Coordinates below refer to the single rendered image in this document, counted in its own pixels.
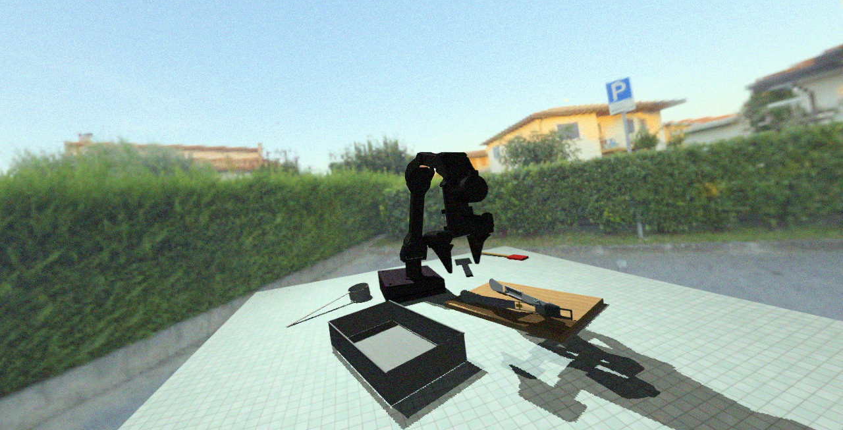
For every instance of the dark grey spatula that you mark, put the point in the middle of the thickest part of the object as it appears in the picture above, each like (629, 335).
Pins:
(464, 263)

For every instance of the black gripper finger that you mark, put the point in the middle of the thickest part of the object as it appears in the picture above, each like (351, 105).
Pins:
(476, 246)
(444, 254)

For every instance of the light brown wooden board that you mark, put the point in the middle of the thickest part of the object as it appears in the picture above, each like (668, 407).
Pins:
(553, 328)

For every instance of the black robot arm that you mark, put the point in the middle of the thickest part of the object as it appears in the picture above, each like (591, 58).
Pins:
(461, 184)

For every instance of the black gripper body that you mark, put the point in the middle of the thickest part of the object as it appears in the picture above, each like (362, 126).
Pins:
(444, 237)

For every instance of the dark grey rectangular tin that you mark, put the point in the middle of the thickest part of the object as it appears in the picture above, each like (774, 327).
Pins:
(396, 349)

